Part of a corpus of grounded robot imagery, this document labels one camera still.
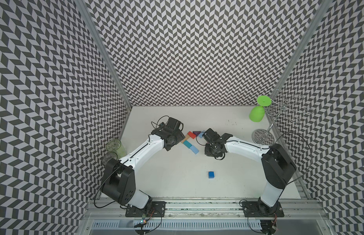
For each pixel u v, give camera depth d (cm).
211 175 83
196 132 98
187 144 99
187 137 99
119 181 42
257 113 83
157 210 72
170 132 64
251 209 76
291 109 94
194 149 97
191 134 102
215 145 65
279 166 47
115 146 89
